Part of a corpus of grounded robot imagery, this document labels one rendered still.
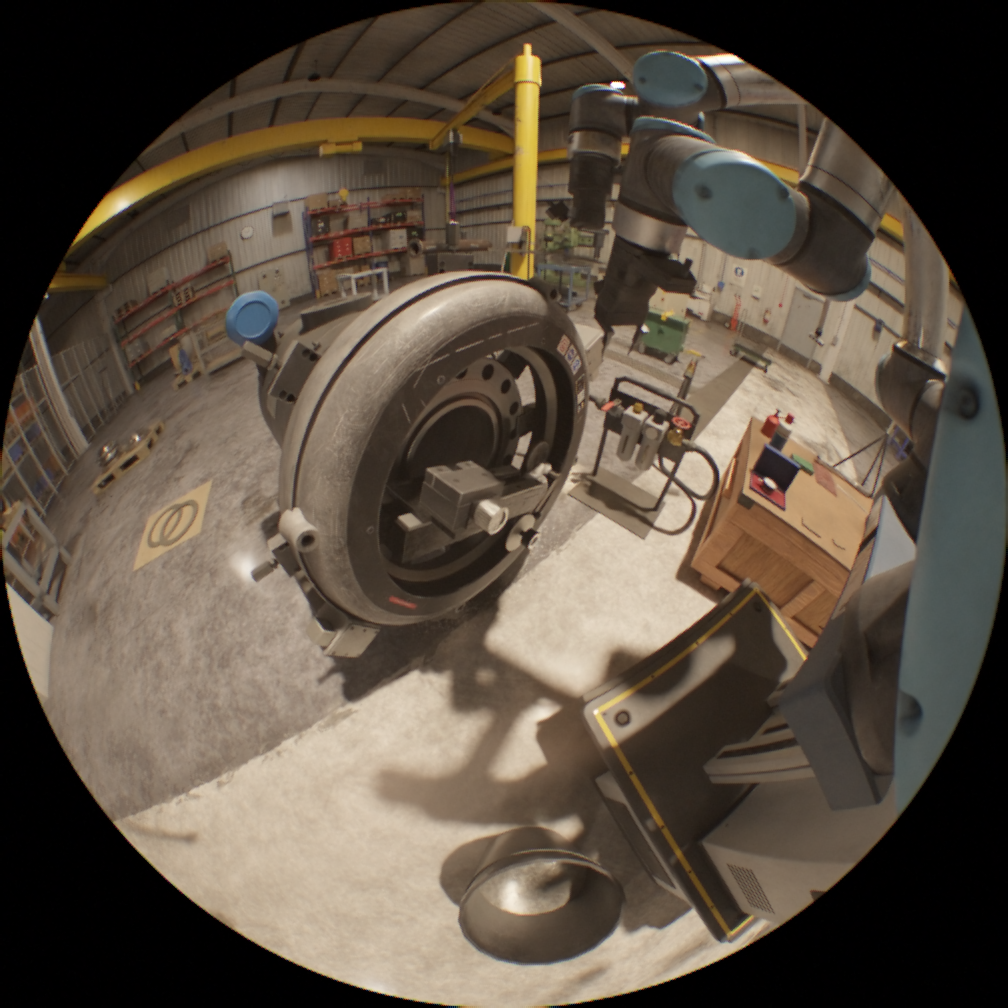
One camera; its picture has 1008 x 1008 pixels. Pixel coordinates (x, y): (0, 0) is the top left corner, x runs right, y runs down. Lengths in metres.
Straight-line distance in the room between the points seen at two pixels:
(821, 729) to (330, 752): 1.13
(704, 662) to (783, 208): 0.85
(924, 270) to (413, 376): 0.93
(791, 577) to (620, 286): 1.17
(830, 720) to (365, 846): 1.12
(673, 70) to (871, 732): 0.65
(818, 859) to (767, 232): 0.71
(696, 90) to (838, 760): 0.66
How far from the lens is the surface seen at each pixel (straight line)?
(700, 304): 9.88
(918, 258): 0.85
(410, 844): 1.11
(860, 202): 0.38
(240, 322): 1.01
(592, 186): 0.59
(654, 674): 0.79
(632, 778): 0.75
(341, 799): 1.15
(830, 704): 0.29
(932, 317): 0.83
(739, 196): 0.27
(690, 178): 0.28
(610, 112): 0.65
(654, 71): 0.53
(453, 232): 0.56
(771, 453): 1.26
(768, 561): 1.30
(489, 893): 1.00
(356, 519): 0.41
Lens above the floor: 1.01
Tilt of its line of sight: 46 degrees down
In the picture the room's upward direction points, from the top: 1 degrees clockwise
